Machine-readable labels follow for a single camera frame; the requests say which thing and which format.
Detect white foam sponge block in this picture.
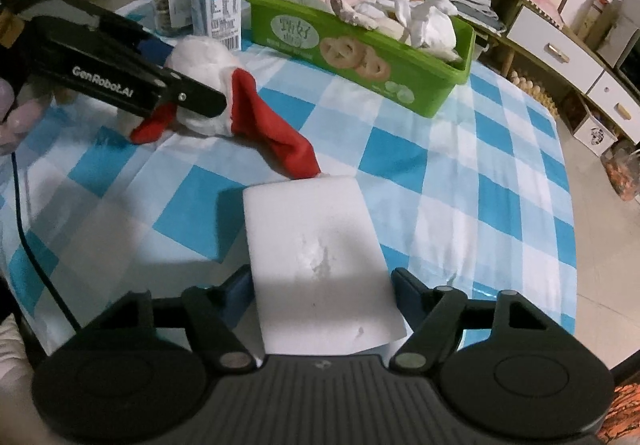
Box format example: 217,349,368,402
243,176,406,355

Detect white plush with santa hat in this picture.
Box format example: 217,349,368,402
129,35,321,179

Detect white cloth gloves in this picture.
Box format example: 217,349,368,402
355,0,462,64

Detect white bunny plush doll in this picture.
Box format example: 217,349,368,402
328,0,378,31

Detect person left hand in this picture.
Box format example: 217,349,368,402
0,78,52,156

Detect blue white checkered cloth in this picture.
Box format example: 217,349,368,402
0,0,580,356

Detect blue white milk carton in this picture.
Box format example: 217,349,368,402
191,0,242,52

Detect white cardboard box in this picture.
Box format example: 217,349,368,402
567,104,617,157

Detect plastic bag of oranges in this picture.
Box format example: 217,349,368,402
600,139,639,201

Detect egg carton tray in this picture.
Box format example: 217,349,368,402
508,70,560,119

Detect green plastic storage bin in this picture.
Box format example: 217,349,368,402
247,0,475,118

